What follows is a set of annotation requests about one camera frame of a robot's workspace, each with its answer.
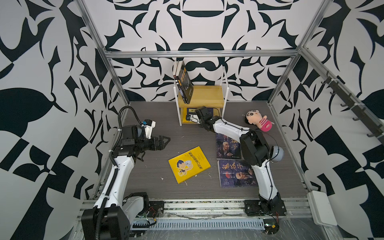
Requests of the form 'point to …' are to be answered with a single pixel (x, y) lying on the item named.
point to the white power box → (321, 208)
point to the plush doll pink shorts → (254, 117)
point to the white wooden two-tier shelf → (212, 96)
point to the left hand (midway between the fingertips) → (163, 137)
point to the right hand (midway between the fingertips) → (204, 112)
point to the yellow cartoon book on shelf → (184, 114)
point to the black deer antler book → (184, 82)
